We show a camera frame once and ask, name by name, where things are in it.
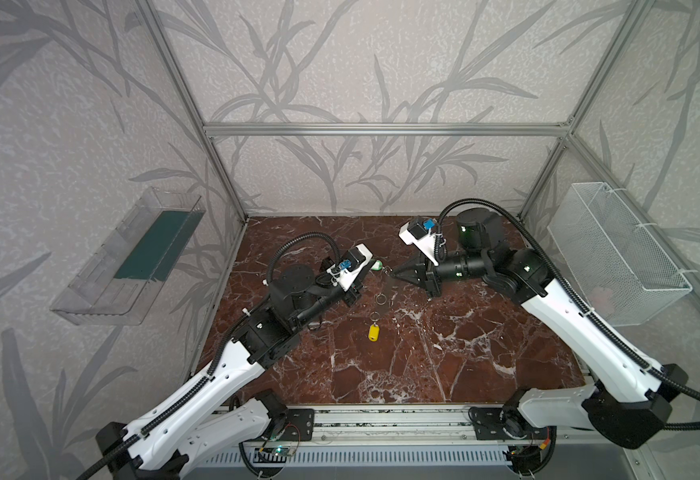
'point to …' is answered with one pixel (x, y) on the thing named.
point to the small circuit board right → (524, 458)
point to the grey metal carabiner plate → (388, 294)
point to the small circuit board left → (283, 451)
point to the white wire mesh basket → (622, 275)
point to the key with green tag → (377, 266)
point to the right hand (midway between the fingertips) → (394, 263)
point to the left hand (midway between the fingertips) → (372, 249)
